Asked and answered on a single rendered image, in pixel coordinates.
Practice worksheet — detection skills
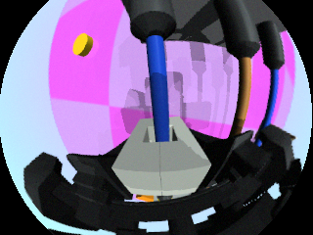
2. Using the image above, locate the orange rectangular block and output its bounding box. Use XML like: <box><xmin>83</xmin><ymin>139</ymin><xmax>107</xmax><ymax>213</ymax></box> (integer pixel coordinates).
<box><xmin>136</xmin><ymin>195</ymin><xmax>154</xmax><ymax>203</ymax></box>

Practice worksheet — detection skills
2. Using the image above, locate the yellow short cylinder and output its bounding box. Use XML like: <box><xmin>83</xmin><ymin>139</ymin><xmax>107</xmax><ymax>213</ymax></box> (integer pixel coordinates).
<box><xmin>73</xmin><ymin>32</ymin><xmax>94</xmax><ymax>58</ymax></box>

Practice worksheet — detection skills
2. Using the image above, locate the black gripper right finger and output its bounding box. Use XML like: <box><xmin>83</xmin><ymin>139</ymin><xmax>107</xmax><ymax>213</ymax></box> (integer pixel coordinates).
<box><xmin>188</xmin><ymin>128</ymin><xmax>254</xmax><ymax>188</ymax></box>

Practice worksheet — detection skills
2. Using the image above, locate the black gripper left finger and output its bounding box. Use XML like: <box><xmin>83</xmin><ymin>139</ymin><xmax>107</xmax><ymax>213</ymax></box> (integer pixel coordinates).
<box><xmin>66</xmin><ymin>137</ymin><xmax>133</xmax><ymax>200</ymax></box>

